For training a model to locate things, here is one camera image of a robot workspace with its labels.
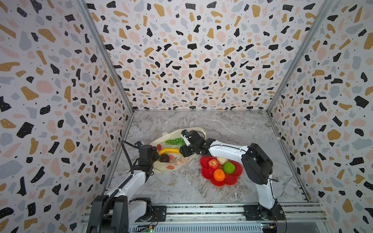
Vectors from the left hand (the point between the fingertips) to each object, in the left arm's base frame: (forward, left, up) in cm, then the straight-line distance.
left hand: (155, 150), depth 89 cm
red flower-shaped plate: (-16, -45, -7) cm, 48 cm away
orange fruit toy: (-15, -38, -3) cm, 41 cm away
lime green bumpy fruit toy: (-11, -44, -2) cm, 46 cm away
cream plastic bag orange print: (+6, -7, -6) cm, 11 cm away
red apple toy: (-9, -36, -2) cm, 37 cm away
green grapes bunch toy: (+9, -14, -5) cm, 17 cm away
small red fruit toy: (+5, 0, -5) cm, 7 cm away
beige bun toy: (-6, -41, -2) cm, 41 cm away
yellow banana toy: (+3, -8, -5) cm, 9 cm away
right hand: (+1, -17, 0) cm, 17 cm away
